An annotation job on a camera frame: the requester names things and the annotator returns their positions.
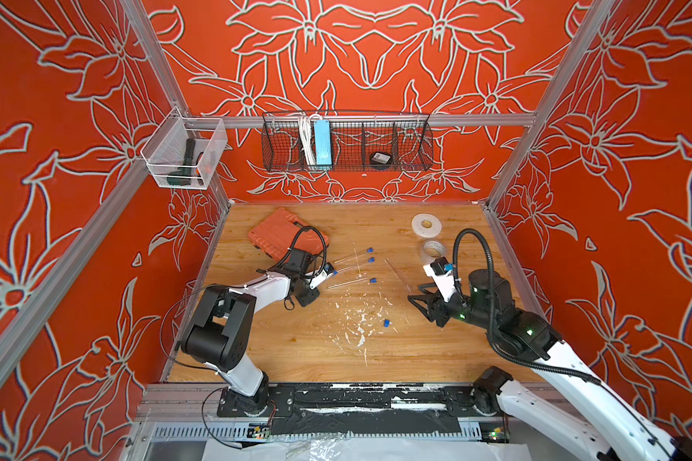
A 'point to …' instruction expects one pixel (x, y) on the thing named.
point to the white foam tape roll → (427, 225)
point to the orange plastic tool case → (275, 233)
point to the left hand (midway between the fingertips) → (309, 286)
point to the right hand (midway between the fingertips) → (410, 293)
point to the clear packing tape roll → (432, 249)
